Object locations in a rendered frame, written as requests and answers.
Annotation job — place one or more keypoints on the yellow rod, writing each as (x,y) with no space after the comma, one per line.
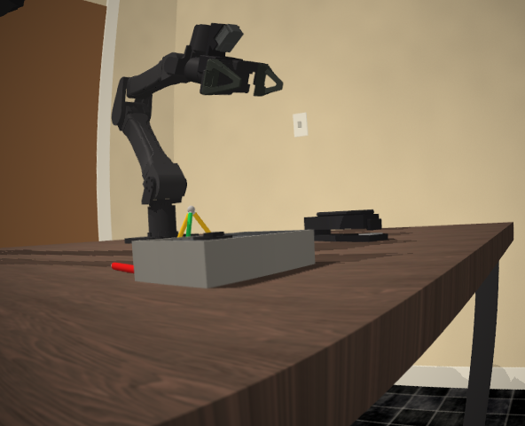
(181,233)
(202,224)

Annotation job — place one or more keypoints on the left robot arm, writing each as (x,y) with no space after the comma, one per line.
(164,179)

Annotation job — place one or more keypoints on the black stapler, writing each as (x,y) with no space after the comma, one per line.
(350,219)

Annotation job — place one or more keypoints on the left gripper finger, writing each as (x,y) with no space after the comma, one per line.
(209,87)
(260,89)

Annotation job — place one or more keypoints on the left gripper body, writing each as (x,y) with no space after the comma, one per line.
(239,67)

